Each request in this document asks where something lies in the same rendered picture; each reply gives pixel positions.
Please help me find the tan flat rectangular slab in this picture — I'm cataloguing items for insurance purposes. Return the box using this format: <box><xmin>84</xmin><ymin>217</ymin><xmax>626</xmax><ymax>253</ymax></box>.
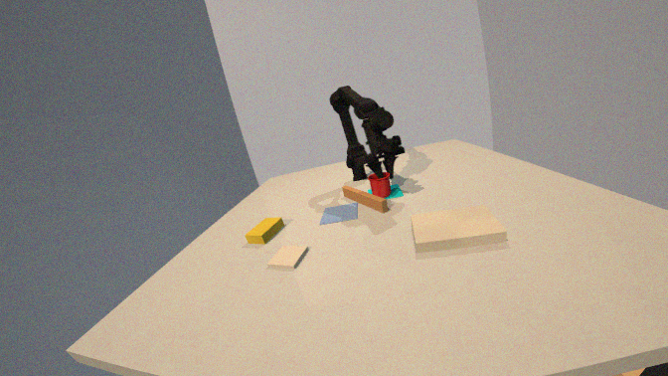
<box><xmin>411</xmin><ymin>205</ymin><xmax>507</xmax><ymax>254</ymax></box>

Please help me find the beige flat square tile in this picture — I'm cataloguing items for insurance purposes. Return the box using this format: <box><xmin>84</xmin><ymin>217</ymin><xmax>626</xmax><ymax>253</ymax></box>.
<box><xmin>267</xmin><ymin>246</ymin><xmax>309</xmax><ymax>269</ymax></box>

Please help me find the yellow rectangular block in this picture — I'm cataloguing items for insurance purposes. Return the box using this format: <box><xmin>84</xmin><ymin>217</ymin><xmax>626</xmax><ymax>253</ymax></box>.
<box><xmin>245</xmin><ymin>217</ymin><xmax>284</xmax><ymax>244</ymax></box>

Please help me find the brown wooden bar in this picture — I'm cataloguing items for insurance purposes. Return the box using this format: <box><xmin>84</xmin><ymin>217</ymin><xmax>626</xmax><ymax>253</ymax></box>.
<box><xmin>342</xmin><ymin>186</ymin><xmax>389</xmax><ymax>214</ymax></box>

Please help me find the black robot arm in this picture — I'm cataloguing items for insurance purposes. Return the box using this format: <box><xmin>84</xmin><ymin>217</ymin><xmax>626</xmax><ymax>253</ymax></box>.
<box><xmin>329</xmin><ymin>86</ymin><xmax>402</xmax><ymax>181</ymax></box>

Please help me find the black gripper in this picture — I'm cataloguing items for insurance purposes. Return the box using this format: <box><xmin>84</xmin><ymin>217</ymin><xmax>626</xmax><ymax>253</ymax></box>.
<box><xmin>355</xmin><ymin>133</ymin><xmax>405</xmax><ymax>179</ymax></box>

